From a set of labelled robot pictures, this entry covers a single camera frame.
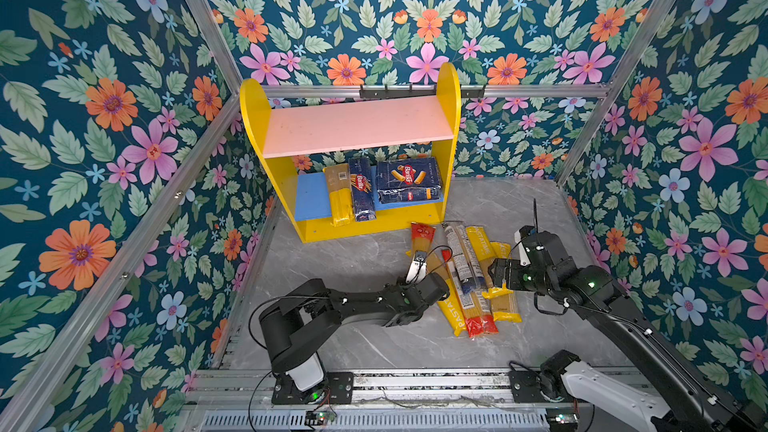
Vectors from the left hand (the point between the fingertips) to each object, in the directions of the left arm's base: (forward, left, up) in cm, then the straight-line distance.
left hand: (424, 276), depth 87 cm
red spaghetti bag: (+14, 0, 0) cm, 14 cm away
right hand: (-5, -19, +13) cm, 23 cm away
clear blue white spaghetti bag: (+5, -12, -1) cm, 13 cm away
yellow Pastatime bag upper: (+8, -21, -2) cm, 22 cm away
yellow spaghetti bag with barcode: (+19, +24, +11) cm, 32 cm away
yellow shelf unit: (+20, +34, +8) cm, 40 cm away
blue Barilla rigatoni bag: (+26, +3, +14) cm, 30 cm away
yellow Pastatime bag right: (-7, -22, -3) cm, 23 cm away
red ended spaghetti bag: (-8, -14, -2) cm, 17 cm away
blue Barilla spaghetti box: (+28, +18, +11) cm, 35 cm away
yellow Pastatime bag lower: (-10, -7, -4) cm, 13 cm away
